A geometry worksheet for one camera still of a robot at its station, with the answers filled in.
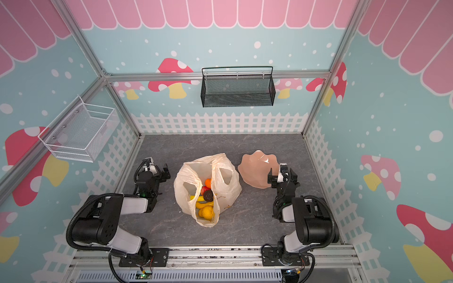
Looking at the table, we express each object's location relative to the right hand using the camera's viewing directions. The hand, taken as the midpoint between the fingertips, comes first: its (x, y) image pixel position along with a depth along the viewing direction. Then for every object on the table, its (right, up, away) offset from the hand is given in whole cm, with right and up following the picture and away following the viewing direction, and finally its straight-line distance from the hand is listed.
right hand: (281, 168), depth 90 cm
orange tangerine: (-34, -3, -25) cm, 42 cm away
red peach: (-40, -11, 0) cm, 41 cm away
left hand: (-65, 0, +3) cm, 65 cm away
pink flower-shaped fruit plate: (-12, -2, +15) cm, 19 cm away
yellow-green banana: (-42, -15, -3) cm, 44 cm away
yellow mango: (-37, -20, -9) cm, 43 cm away
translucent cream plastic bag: (-28, -3, -27) cm, 39 cm away
